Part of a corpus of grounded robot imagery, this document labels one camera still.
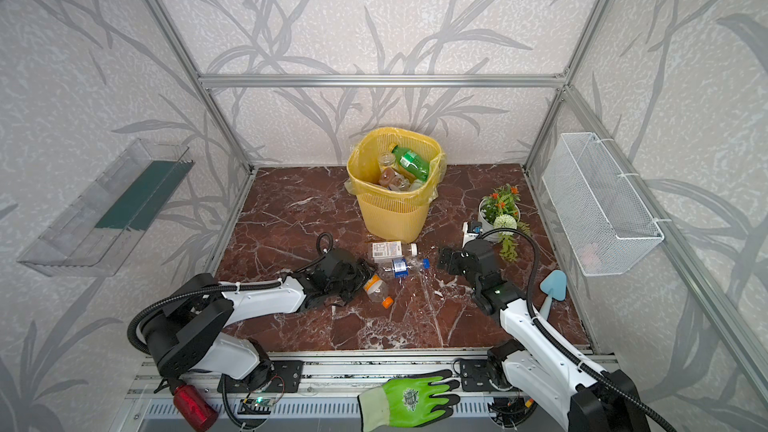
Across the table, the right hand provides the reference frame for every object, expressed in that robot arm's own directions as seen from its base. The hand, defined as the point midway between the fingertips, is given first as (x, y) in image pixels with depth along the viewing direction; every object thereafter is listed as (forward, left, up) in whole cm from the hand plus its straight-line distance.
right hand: (455, 238), depth 85 cm
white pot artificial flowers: (+8, -15, +2) cm, 17 cm away
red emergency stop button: (-39, +63, -7) cm, 74 cm away
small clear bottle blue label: (-5, +15, -8) cm, 18 cm away
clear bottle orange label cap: (-12, +22, -10) cm, 27 cm away
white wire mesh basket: (-9, -28, +23) cm, 37 cm away
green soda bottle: (+20, +10, +9) cm, 24 cm away
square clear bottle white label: (+1, +19, -9) cm, 21 cm away
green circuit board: (-38, +49, -12) cm, 63 cm away
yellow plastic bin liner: (+20, +27, +10) cm, 35 cm away
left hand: (-6, +22, -7) cm, 24 cm away
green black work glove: (-38, +14, -10) cm, 42 cm away
